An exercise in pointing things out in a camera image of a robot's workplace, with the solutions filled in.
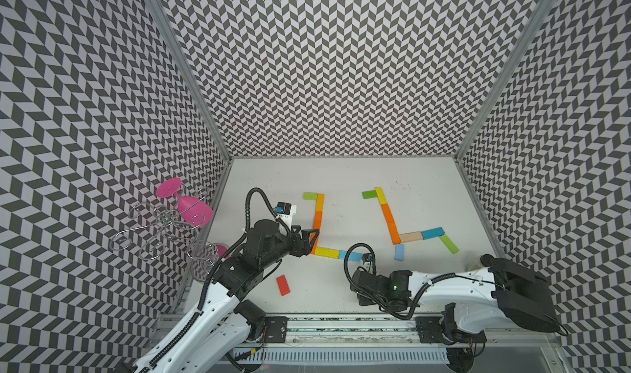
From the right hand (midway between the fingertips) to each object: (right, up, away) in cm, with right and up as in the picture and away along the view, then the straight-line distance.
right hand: (363, 298), depth 80 cm
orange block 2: (+14, +17, +13) cm, 26 cm away
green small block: (+6, +33, +24) cm, 41 cm away
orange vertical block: (-16, +23, +16) cm, 32 cm away
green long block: (+34, +15, +12) cm, 39 cm away
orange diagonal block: (-16, +14, +9) cm, 24 cm away
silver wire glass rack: (-66, +23, +3) cm, 70 cm away
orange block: (+13, +24, +19) cm, 33 cm away
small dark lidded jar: (+40, +13, -1) cm, 42 cm away
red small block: (-27, +4, +1) cm, 27 cm away
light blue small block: (+15, +12, +10) cm, 22 cm away
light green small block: (-19, +32, +25) cm, 45 cm away
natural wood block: (+20, +17, +12) cm, 29 cm away
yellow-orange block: (-15, +29, +24) cm, 41 cm away
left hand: (-17, +23, -7) cm, 30 cm away
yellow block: (+11, +32, +26) cm, 43 cm away
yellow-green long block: (-12, +13, +8) cm, 19 cm away
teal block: (+28, +19, +12) cm, 35 cm away
